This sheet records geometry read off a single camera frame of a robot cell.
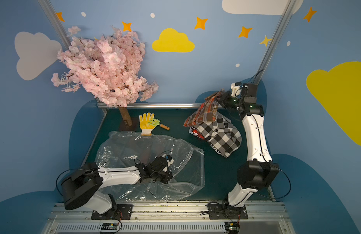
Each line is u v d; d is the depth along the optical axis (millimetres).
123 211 751
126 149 949
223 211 676
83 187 436
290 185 416
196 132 984
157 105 1261
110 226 718
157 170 691
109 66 629
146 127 1109
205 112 750
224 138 922
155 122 1139
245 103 580
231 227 732
